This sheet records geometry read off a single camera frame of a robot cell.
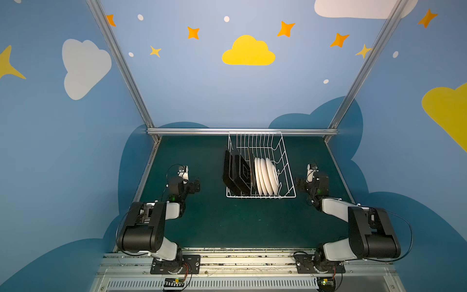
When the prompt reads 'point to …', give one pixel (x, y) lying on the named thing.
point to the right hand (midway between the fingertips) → (308, 176)
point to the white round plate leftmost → (256, 176)
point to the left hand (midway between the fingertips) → (189, 175)
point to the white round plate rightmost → (272, 177)
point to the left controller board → (174, 282)
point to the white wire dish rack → (272, 147)
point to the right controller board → (326, 284)
